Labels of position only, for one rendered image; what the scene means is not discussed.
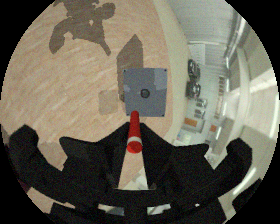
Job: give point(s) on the red peg with white top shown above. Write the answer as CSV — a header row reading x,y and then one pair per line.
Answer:
x,y
134,145

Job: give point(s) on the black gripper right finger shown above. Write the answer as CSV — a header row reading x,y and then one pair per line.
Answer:
x,y
159,154

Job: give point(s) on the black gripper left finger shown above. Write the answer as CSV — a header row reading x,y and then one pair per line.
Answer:
x,y
108,153

